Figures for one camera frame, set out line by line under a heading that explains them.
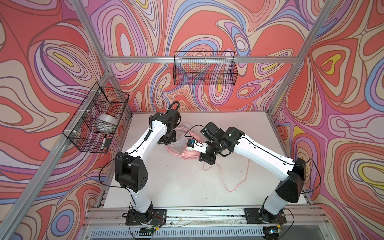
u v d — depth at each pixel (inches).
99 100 31.6
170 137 27.9
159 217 28.6
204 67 37.7
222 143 20.5
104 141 28.5
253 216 28.9
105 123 27.8
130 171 17.9
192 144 25.1
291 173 16.6
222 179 32.6
